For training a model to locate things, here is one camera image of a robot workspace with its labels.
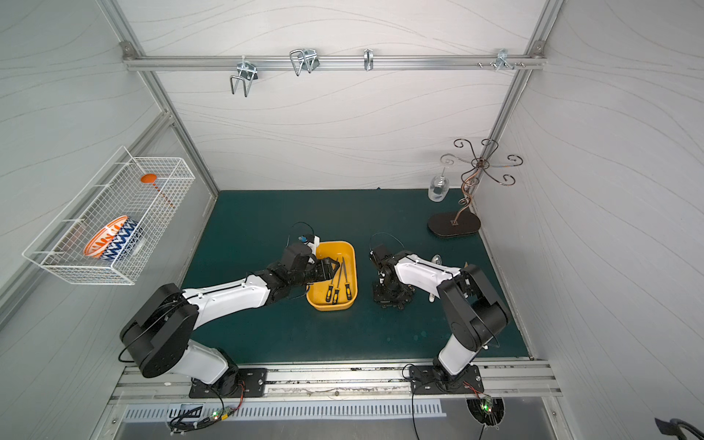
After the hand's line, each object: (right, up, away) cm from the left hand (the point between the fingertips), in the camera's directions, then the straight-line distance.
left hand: (336, 266), depth 86 cm
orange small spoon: (-54, +27, -8) cm, 61 cm away
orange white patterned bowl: (-54, +9, -24) cm, 59 cm away
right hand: (+15, -12, +3) cm, 20 cm away
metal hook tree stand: (+49, +14, +21) cm, 55 cm away
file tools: (0, -9, +5) cm, 10 cm away
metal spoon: (+36, +1, +12) cm, 38 cm away
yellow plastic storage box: (+1, -10, +5) cm, 11 cm away
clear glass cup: (+36, +26, +10) cm, 45 cm away
